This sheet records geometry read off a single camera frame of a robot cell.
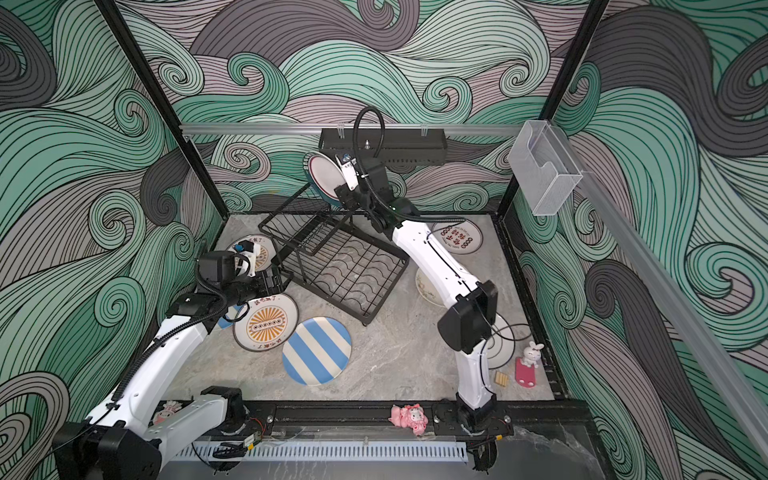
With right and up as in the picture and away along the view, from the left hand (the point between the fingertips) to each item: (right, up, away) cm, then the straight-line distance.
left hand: (282, 274), depth 79 cm
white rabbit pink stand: (+66, -26, +1) cm, 71 cm away
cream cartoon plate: (+42, -7, +17) cm, 46 cm away
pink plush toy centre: (+34, -34, -8) cm, 49 cm away
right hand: (+19, +26, -1) cm, 33 cm away
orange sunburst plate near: (-8, -17, +11) cm, 21 cm away
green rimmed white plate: (+11, +28, +5) cm, 31 cm away
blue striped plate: (+8, -23, +6) cm, 25 cm away
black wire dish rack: (+14, +1, +25) cm, 28 cm away
